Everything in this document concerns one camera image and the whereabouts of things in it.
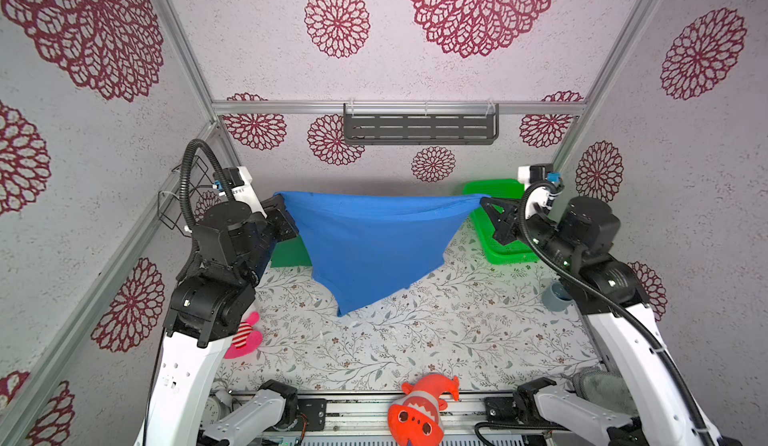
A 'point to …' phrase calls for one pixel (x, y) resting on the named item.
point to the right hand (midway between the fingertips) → (487, 194)
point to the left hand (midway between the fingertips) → (282, 204)
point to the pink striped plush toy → (246, 339)
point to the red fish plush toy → (414, 418)
